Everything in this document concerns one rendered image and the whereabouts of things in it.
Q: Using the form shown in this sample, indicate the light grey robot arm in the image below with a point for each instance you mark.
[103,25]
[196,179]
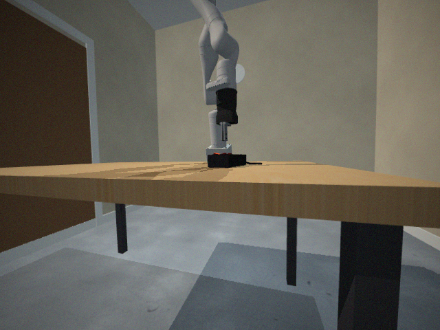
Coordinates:
[215,41]

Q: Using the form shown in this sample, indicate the black power strip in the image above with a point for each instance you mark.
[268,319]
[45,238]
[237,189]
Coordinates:
[227,160]

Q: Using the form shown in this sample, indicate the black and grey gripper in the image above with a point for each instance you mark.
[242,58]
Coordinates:
[226,91]

